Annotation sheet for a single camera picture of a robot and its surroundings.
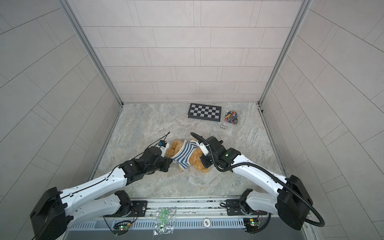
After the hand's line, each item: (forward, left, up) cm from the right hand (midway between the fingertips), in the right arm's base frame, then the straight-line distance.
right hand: (201, 158), depth 80 cm
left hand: (0, +14, 0) cm, 14 cm away
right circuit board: (-29, -21, -10) cm, 37 cm away
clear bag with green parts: (-26, +19, -7) cm, 33 cm away
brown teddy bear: (+8, +15, +1) cm, 17 cm away
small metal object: (+25, -17, -7) cm, 31 cm away
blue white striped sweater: (0, +9, +4) cm, 10 cm away
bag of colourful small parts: (+32, -23, -5) cm, 40 cm away
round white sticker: (-27, 0, -8) cm, 29 cm away
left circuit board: (-28, +37, -5) cm, 46 cm away
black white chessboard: (+38, -5, -4) cm, 38 cm away
